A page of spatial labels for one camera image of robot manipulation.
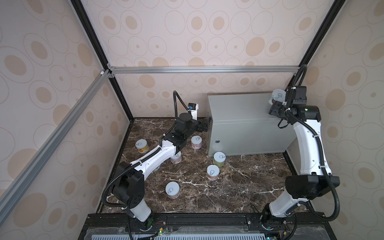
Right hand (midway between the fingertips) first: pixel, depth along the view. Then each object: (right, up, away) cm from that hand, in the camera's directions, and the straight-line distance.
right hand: (279, 108), depth 75 cm
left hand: (-36, -3, +2) cm, 37 cm away
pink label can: (-42, -19, +25) cm, 52 cm away
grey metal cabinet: (-18, -8, +4) cm, 20 cm away
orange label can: (-32, -35, +10) cm, 49 cm away
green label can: (-28, -28, +17) cm, 43 cm away
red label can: (-54, -28, +17) cm, 63 cm away
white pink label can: (-55, -43, +4) cm, 69 cm away
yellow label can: (-77, -21, +22) cm, 83 cm away
